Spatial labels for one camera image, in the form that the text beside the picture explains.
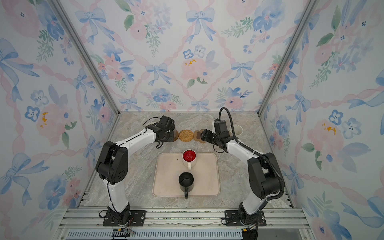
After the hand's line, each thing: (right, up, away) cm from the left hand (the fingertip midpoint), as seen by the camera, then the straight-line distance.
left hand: (170, 135), depth 96 cm
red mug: (+12, -13, -4) cm, 18 cm away
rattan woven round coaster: (+10, -1, +10) cm, 14 cm away
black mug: (+11, -25, -12) cm, 30 cm away
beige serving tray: (0, -19, -3) cm, 19 cm away
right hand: (+22, +1, -3) cm, 22 cm away
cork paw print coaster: (+17, -1, +10) cm, 20 cm away
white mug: (+45, +3, +5) cm, 45 cm away
